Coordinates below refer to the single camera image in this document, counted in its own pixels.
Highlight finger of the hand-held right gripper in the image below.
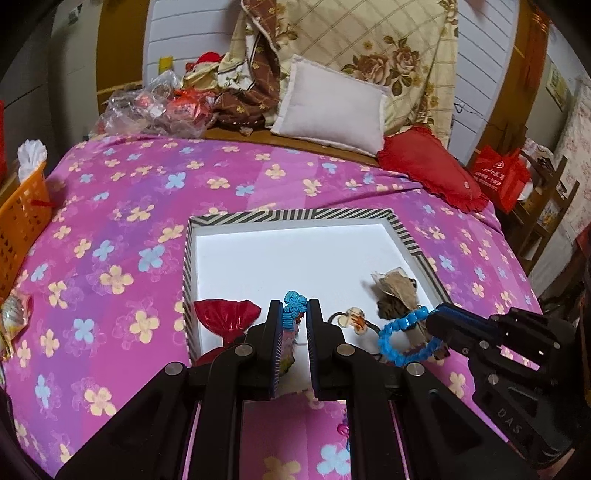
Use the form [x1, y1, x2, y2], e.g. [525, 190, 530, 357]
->
[426, 314, 507, 359]
[438, 303, 500, 334]

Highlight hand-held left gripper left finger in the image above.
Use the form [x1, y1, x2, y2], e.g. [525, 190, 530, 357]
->
[55, 299, 284, 480]

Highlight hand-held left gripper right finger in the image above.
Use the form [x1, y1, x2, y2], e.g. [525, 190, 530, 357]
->
[306, 298, 550, 480]

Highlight blue snowflake hair tie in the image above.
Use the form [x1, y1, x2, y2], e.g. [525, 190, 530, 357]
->
[277, 291, 308, 376]

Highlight cartoon charm hair tie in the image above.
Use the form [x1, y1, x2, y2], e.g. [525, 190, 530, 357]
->
[328, 308, 385, 361]

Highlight red bow hair tie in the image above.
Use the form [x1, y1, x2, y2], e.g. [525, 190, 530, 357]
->
[193, 299, 262, 365]

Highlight blue beaded bracelet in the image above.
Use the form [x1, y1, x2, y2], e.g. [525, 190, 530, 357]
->
[379, 307, 442, 366]

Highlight burlap bow hair tie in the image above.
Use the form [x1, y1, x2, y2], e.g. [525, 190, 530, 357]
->
[370, 268, 451, 361]

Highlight striped cardboard box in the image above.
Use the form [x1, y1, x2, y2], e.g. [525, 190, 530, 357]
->
[183, 208, 453, 400]

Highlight wooden shelf rack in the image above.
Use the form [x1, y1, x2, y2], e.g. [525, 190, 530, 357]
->
[508, 148, 583, 278]

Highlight red shopping bag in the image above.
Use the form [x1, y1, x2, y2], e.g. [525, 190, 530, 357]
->
[471, 145, 532, 214]

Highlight red frilled cushion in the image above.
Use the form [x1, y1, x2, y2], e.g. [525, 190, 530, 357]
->
[376, 126, 489, 213]

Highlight white pillow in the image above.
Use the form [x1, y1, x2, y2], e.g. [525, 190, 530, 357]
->
[269, 54, 389, 158]

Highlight brown floral cloth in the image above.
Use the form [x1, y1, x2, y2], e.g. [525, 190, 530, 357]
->
[212, 34, 282, 131]

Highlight painted egg ornament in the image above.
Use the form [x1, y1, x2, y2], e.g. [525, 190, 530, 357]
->
[0, 295, 33, 344]

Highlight pile of clear plastic bags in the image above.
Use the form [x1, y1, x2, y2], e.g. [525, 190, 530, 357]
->
[99, 71, 218, 138]

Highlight orange plastic basket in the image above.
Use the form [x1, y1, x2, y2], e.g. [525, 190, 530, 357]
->
[0, 161, 51, 301]

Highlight cream floral quilt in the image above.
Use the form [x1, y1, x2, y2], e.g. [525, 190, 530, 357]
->
[217, 0, 460, 153]

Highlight red santa plush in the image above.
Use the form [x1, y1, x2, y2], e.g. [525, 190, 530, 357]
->
[185, 52, 227, 77]

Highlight white plastic bag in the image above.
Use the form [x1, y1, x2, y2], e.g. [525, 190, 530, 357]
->
[17, 138, 48, 183]

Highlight wall picture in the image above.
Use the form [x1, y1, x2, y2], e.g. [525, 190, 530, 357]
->
[547, 65, 571, 112]

